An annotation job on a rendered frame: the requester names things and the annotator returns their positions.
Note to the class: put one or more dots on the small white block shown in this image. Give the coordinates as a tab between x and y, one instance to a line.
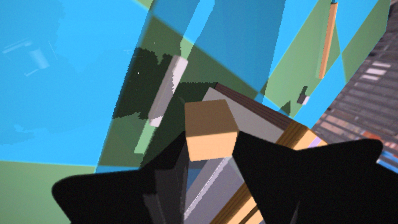
303	99

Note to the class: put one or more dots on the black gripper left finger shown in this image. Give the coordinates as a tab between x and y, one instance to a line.
159	187

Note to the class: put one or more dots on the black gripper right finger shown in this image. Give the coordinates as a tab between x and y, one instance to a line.
280	179

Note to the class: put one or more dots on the small orange block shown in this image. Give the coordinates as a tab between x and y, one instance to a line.
211	130

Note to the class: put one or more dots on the orange-topped rectangular box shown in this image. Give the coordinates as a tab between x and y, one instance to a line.
216	192

